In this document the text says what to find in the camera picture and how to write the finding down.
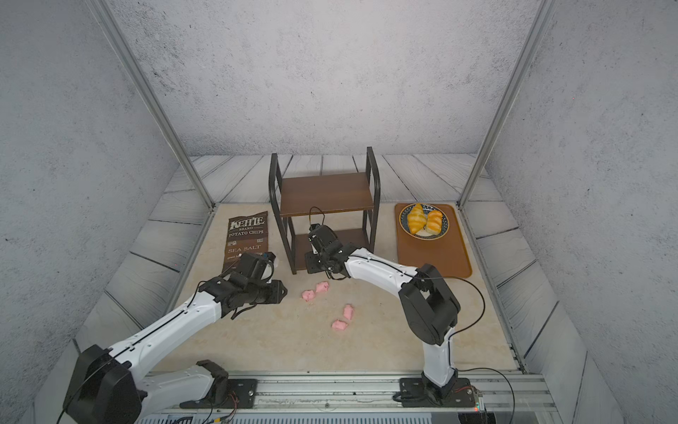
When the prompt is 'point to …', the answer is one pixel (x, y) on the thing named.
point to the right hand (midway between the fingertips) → (310, 261)
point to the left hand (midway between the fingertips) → (288, 292)
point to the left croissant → (417, 218)
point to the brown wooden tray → (447, 253)
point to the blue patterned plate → (424, 235)
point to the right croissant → (434, 223)
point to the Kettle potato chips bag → (245, 234)
